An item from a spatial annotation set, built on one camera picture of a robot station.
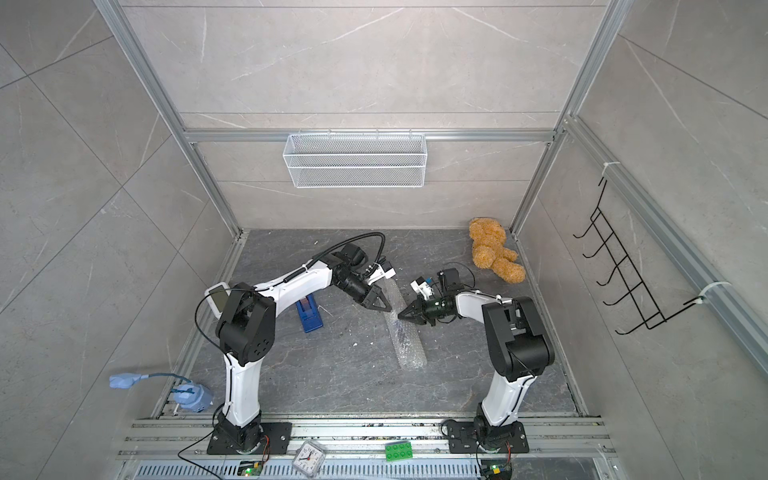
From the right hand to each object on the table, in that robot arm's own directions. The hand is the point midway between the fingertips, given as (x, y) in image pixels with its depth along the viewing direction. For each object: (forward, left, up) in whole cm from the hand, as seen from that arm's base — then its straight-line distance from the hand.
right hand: (404, 317), depth 89 cm
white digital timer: (+9, +61, -1) cm, 62 cm away
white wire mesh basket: (+47, +15, +25) cm, 55 cm away
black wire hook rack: (-4, -50, +25) cm, 56 cm away
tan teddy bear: (+19, -28, +9) cm, 35 cm away
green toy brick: (-34, +3, -2) cm, 34 cm away
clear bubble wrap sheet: (-8, -1, 0) cm, 8 cm away
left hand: (0, +3, +6) cm, 7 cm away
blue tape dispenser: (+2, +29, 0) cm, 29 cm away
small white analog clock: (-35, +24, -3) cm, 43 cm away
